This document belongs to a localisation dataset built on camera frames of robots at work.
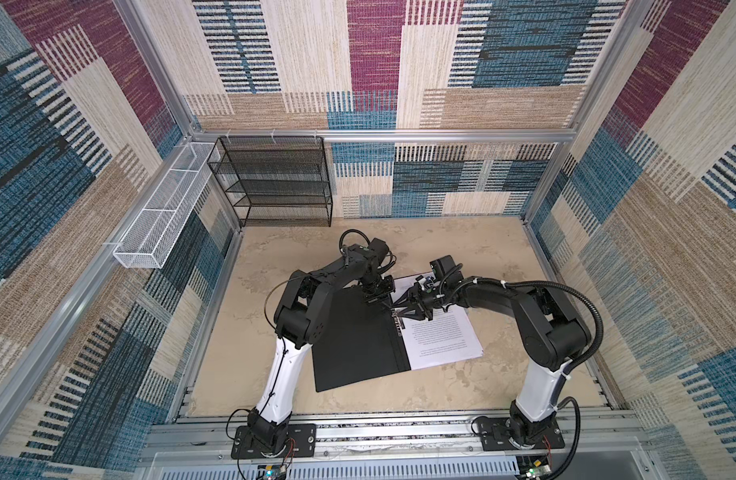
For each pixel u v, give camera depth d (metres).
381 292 0.87
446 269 0.79
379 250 0.84
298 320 0.59
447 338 0.90
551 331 0.50
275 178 1.08
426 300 0.83
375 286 0.85
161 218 0.96
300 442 0.73
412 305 0.83
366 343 0.90
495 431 0.74
